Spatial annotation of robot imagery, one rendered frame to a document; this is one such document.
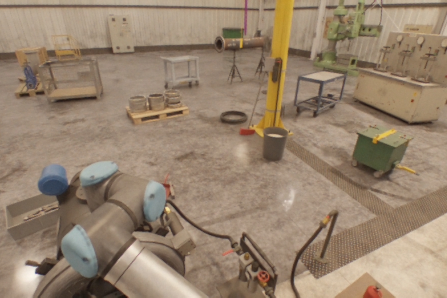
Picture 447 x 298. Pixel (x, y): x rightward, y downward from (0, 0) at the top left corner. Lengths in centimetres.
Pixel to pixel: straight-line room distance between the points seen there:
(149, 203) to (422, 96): 596
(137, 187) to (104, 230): 12
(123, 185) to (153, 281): 22
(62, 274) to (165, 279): 88
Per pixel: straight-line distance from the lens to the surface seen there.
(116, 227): 53
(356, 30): 1158
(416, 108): 626
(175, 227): 152
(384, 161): 376
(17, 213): 346
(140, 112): 534
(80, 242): 50
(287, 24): 421
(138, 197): 56
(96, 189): 65
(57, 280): 136
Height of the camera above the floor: 190
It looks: 29 degrees down
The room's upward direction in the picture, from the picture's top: 1 degrees clockwise
